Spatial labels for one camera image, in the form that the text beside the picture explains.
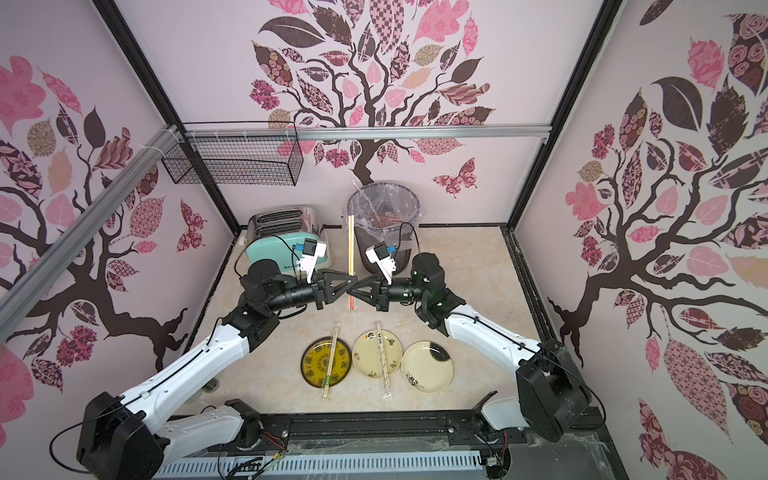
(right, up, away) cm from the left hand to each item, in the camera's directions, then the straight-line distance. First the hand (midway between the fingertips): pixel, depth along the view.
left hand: (359, 287), depth 67 cm
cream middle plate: (0, -22, +19) cm, 29 cm away
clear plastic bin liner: (+6, +23, +37) cm, 44 cm away
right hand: (-2, 0, 0) cm, 2 cm away
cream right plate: (+18, -25, +18) cm, 36 cm away
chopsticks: (+6, -27, +14) cm, 31 cm away
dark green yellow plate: (-15, -24, +18) cm, 34 cm away
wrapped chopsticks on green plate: (-10, -23, +17) cm, 30 cm away
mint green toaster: (-29, +14, +32) cm, 45 cm away
